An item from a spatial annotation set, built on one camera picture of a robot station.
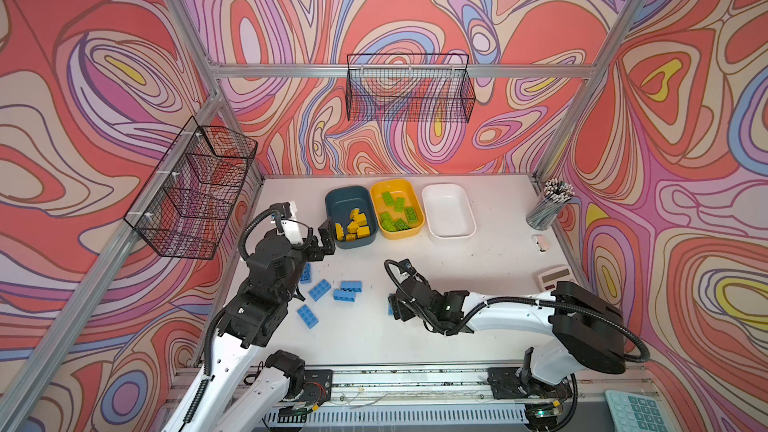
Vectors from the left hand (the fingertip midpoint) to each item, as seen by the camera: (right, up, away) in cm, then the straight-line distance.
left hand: (315, 220), depth 68 cm
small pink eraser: (+69, -9, +31) cm, 76 cm away
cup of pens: (+69, +1, +32) cm, 76 cm away
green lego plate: (+17, -2, +34) cm, 38 cm away
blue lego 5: (-6, -28, +16) cm, 33 cm away
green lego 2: (+26, 0, +37) cm, 45 cm away
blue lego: (-4, -22, +21) cm, 30 cm away
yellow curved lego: (0, -5, +31) cm, 32 cm away
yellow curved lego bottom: (+5, -4, +34) cm, 34 cm away
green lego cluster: (+21, +4, +43) cm, 48 cm away
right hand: (+21, -24, +17) cm, 36 cm away
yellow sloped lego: (+9, -6, +32) cm, 33 cm away
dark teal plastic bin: (-2, +5, +43) cm, 44 cm away
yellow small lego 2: (+5, +1, +37) cm, 38 cm away
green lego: (+17, +6, +44) cm, 48 cm away
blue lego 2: (+6, -21, +21) cm, 30 cm away
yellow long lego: (+7, -1, +37) cm, 37 cm away
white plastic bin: (+39, +1, +38) cm, 55 cm away
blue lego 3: (+3, -23, +19) cm, 30 cm away
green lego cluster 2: (+22, -3, +35) cm, 41 cm away
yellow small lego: (+4, -8, +33) cm, 34 cm away
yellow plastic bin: (+21, +10, +47) cm, 53 cm away
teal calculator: (+74, -45, +1) cm, 87 cm away
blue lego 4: (+17, -24, +11) cm, 32 cm away
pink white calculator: (+65, -20, +21) cm, 71 cm away
